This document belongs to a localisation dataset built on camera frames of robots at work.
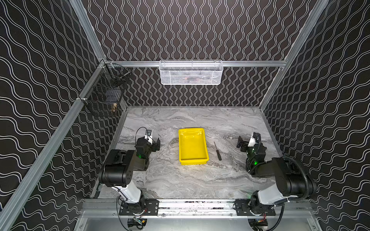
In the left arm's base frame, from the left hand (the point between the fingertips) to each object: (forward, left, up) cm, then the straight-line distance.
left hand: (155, 136), depth 95 cm
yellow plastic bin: (-4, -26, -7) cm, 27 cm away
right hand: (+2, -60, +3) cm, 61 cm away
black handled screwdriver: (-6, -42, -7) cm, 43 cm away
